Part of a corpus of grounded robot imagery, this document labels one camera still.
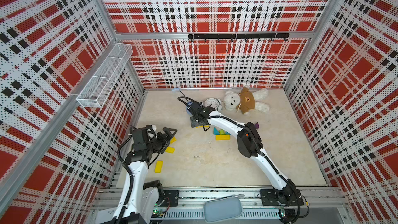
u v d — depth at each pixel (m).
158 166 0.84
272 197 0.73
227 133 0.67
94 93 0.80
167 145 0.71
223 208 0.69
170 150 0.89
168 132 0.72
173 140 0.93
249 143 0.64
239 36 0.90
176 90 0.90
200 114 0.73
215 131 0.94
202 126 0.88
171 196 0.75
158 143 0.70
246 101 1.05
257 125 0.98
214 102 1.08
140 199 0.44
